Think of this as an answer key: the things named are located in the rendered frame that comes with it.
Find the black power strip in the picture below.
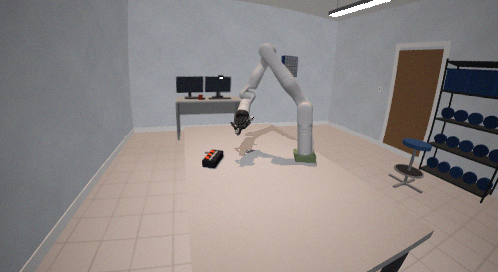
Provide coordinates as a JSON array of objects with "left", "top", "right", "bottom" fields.
[{"left": 202, "top": 150, "right": 224, "bottom": 169}]

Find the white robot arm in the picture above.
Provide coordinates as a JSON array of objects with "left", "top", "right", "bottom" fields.
[{"left": 237, "top": 44, "right": 313, "bottom": 155}]

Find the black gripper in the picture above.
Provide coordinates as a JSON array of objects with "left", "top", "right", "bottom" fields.
[{"left": 230, "top": 109, "right": 251, "bottom": 135}]

